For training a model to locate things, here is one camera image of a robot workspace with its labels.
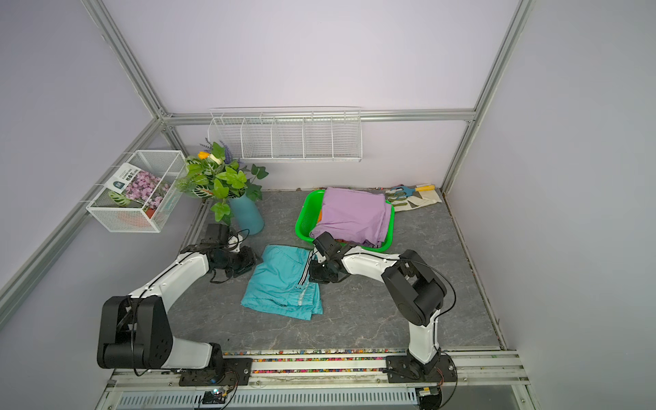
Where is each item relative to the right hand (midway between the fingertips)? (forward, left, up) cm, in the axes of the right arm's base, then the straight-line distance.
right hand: (309, 277), depth 89 cm
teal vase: (+23, +25, +7) cm, 35 cm away
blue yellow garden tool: (+44, -44, -2) cm, 63 cm away
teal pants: (-3, +11, +1) cm, 12 cm away
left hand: (+3, +17, +5) cm, 18 cm away
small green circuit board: (-34, +25, -5) cm, 42 cm away
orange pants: (+24, -3, +4) cm, 25 cm away
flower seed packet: (+14, +49, +32) cm, 61 cm away
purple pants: (+25, -17, +4) cm, 30 cm away
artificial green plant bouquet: (+22, +29, +29) cm, 46 cm away
